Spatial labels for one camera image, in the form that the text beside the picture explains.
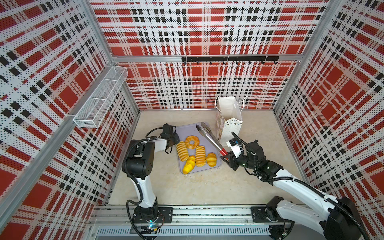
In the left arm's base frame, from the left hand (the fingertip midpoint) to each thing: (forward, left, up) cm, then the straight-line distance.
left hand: (176, 140), depth 103 cm
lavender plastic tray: (+11, -6, -3) cm, 13 cm away
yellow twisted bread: (-19, -10, +2) cm, 22 cm away
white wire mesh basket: (+8, +51, +19) cm, 55 cm away
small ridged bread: (-16, -24, +2) cm, 29 cm away
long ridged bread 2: (-16, -17, +2) cm, 24 cm away
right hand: (-21, -29, +15) cm, 39 cm away
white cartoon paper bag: (-4, -33, +25) cm, 42 cm away
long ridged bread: (-11, -6, +3) cm, 13 cm away
